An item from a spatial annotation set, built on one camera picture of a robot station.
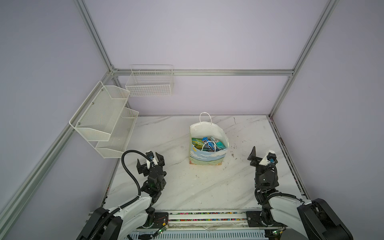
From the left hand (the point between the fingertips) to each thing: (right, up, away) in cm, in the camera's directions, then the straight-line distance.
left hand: (147, 156), depth 81 cm
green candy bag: (+28, +7, +6) cm, 30 cm away
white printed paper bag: (+33, +16, +1) cm, 36 cm away
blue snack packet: (+36, +7, +1) cm, 36 cm away
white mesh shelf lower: (-14, +6, -6) cm, 17 cm away
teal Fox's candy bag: (+40, +6, +2) cm, 41 cm away
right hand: (+63, +5, -2) cm, 63 cm away
